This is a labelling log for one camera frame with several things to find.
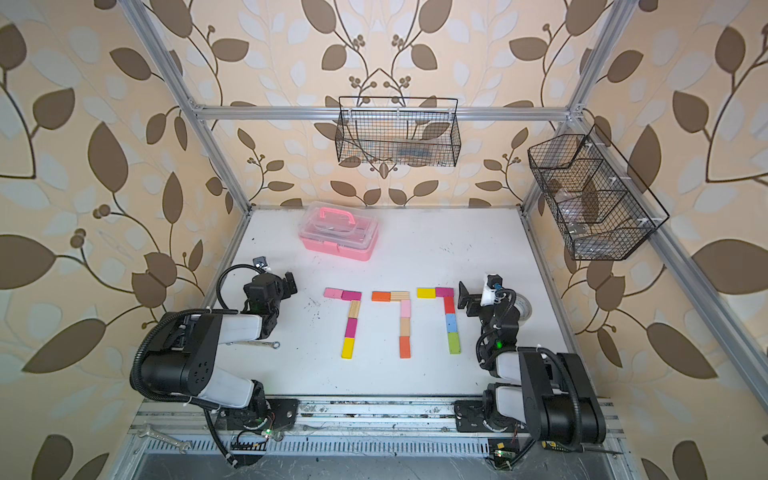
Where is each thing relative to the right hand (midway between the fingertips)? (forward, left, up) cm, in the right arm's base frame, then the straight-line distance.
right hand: (478, 283), depth 88 cm
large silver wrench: (-33, +87, -8) cm, 93 cm away
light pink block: (+3, +45, -9) cm, 46 cm away
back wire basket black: (+43, +21, +25) cm, 54 cm away
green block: (-14, +8, -10) cm, 19 cm away
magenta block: (+3, +39, -9) cm, 40 cm away
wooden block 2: (+1, +23, -7) cm, 24 cm away
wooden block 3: (-9, +22, -9) cm, 25 cm away
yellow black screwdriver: (-39, -9, -6) cm, 41 cm away
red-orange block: (-14, +22, -10) cm, 29 cm away
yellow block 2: (+3, +15, -9) cm, 18 cm away
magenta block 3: (+3, +8, -9) cm, 13 cm away
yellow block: (-15, +39, -9) cm, 43 cm away
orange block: (+2, +29, -9) cm, 31 cm away
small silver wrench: (-13, +61, -9) cm, 63 cm away
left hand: (+7, +65, -2) cm, 65 cm away
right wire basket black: (+5, -27, +24) cm, 37 cm away
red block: (-2, +8, -9) cm, 12 cm away
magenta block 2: (-8, +38, -9) cm, 40 cm away
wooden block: (-2, +38, -9) cm, 39 cm away
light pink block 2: (-2, +21, -10) cm, 24 cm away
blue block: (-8, +8, -9) cm, 14 cm away
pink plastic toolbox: (+22, +44, +1) cm, 49 cm away
